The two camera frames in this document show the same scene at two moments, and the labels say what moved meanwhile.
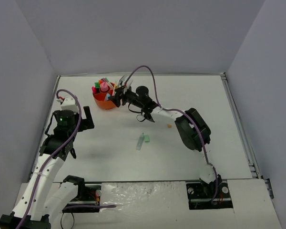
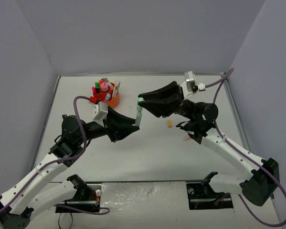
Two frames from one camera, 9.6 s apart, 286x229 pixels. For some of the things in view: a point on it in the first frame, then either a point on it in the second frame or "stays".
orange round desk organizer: x=99 y=98 stays
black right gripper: x=120 y=93 to x=178 y=99
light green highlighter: x=140 y=142 to x=138 y=118
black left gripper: x=86 y=119 to x=110 y=124
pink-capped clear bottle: x=104 y=86 stays
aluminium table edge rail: x=244 y=135 stays
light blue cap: x=107 y=96 stays
